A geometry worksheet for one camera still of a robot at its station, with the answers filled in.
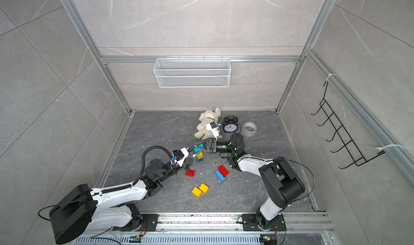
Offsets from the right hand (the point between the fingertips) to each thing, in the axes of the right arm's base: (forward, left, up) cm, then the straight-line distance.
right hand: (196, 148), depth 71 cm
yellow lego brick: (-11, -3, -23) cm, 25 cm away
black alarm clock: (+27, -19, -16) cm, 37 cm away
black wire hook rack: (-8, -63, +6) cm, 64 cm away
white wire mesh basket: (+53, +4, +5) cm, 53 cm away
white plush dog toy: (+34, -3, -17) cm, 38 cm away
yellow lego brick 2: (-12, +1, -22) cm, 26 cm away
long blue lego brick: (-4, -11, -23) cm, 26 cm away
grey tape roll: (+29, -33, -25) cm, 51 cm away
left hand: (0, -1, +2) cm, 2 cm away
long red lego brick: (-2, -14, -23) cm, 27 cm away
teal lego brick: (-1, 0, 0) cm, 1 cm away
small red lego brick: (-3, +5, -22) cm, 22 cm away
